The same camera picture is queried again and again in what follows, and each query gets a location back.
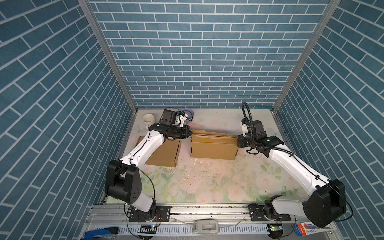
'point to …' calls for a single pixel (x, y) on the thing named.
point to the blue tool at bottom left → (109, 232)
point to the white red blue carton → (306, 228)
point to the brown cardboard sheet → (213, 145)
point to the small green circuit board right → (276, 228)
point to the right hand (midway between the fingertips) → (236, 137)
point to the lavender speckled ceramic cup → (190, 113)
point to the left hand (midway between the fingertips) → (192, 132)
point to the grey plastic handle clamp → (206, 226)
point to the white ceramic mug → (148, 119)
